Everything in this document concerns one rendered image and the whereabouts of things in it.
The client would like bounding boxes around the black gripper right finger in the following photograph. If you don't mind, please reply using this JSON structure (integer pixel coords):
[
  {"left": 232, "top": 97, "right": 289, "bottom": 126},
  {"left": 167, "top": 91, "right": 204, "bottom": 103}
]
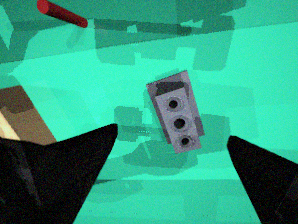
[{"left": 226, "top": 136, "right": 298, "bottom": 224}]

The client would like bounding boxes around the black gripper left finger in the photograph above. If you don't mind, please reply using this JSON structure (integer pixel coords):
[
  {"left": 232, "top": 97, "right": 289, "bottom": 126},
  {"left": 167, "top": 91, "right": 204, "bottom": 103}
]
[{"left": 0, "top": 123, "right": 118, "bottom": 224}]

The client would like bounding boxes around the red cylinder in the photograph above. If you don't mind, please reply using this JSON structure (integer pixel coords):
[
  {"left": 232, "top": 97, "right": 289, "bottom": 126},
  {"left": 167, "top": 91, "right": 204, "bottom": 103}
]
[{"left": 37, "top": 0, "right": 88, "bottom": 28}]

